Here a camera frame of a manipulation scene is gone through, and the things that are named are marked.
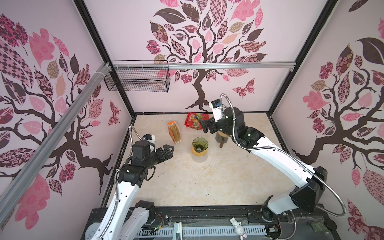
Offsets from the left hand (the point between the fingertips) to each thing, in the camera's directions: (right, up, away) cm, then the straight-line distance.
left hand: (168, 152), depth 75 cm
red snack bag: (+12, +20, +38) cm, 44 cm away
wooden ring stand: (+16, -3, +12) cm, 20 cm away
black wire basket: (-23, +46, +20) cm, 56 cm away
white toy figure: (+34, -34, -7) cm, 49 cm away
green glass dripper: (+17, +2, +14) cm, 22 cm away
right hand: (+20, +19, -3) cm, 28 cm away
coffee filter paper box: (0, +10, +26) cm, 28 cm away
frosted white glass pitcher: (+17, -8, +19) cm, 27 cm away
